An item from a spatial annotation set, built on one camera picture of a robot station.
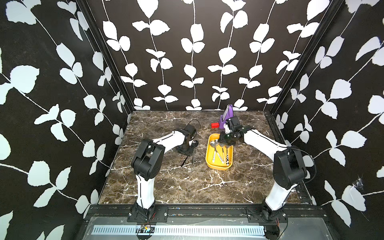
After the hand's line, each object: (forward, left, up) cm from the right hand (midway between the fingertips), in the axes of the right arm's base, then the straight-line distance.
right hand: (217, 138), depth 92 cm
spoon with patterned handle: (-10, -7, -10) cm, 15 cm away
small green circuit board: (-46, +37, -10) cm, 60 cm away
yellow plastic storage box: (-13, 0, -10) cm, 16 cm away
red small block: (+17, 0, -8) cm, 19 cm away
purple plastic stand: (+20, -9, 0) cm, 22 cm away
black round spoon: (-11, +21, -10) cm, 26 cm away
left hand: (-5, +19, -8) cm, 21 cm away
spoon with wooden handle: (0, -4, -9) cm, 10 cm away
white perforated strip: (-47, +21, -11) cm, 52 cm away
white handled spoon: (-7, +15, -11) cm, 20 cm away
